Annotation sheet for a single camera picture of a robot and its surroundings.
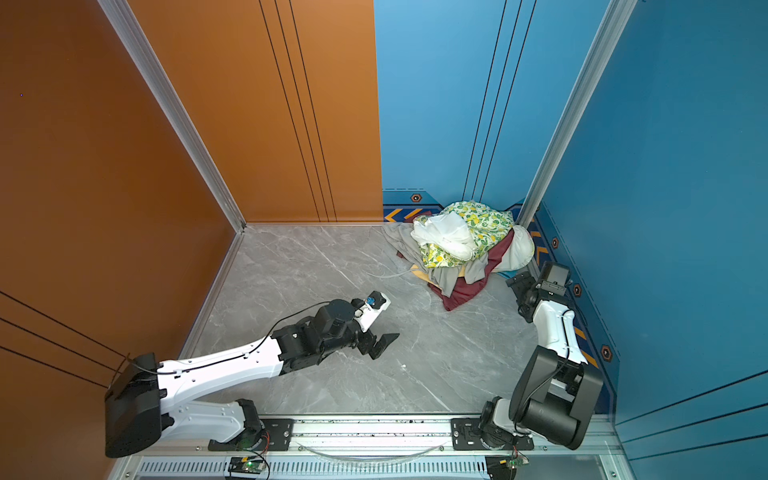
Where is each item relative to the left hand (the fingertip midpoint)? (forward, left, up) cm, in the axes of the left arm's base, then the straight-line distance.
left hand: (388, 318), depth 75 cm
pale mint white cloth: (+34, -47, -13) cm, 60 cm away
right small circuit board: (-28, -31, -16) cm, 44 cm away
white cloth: (+37, -20, -5) cm, 42 cm away
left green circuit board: (-29, +33, -19) cm, 48 cm away
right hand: (+13, -37, -5) cm, 40 cm away
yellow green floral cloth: (+41, -34, -6) cm, 54 cm away
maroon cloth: (+19, -24, -16) cm, 34 cm away
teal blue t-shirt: (+26, -42, -16) cm, 52 cm away
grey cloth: (+40, -3, -12) cm, 41 cm away
